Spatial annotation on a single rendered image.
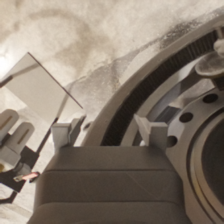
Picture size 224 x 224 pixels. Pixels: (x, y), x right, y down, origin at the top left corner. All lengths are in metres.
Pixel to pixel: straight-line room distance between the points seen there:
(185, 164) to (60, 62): 0.74
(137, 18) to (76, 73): 0.40
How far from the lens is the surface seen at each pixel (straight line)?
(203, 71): 0.41
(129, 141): 0.37
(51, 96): 1.01
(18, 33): 0.94
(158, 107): 0.47
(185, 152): 0.37
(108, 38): 0.79
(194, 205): 0.33
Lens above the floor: 0.76
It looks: 51 degrees down
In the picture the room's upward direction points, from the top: 170 degrees counter-clockwise
